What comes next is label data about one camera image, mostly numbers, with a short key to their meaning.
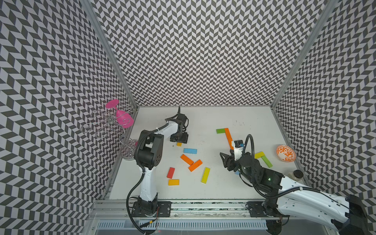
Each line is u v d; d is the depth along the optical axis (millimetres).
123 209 726
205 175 843
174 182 825
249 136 565
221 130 1033
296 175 741
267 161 902
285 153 912
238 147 627
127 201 656
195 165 869
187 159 912
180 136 865
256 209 740
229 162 645
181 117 824
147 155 535
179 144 968
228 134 1016
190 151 932
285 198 606
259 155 882
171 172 845
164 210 722
